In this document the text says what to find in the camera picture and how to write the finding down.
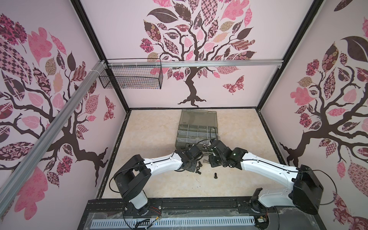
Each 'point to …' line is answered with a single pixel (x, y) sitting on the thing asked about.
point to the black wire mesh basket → (133, 73)
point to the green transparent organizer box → (197, 127)
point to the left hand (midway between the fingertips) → (189, 167)
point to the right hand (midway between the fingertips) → (210, 158)
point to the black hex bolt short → (198, 172)
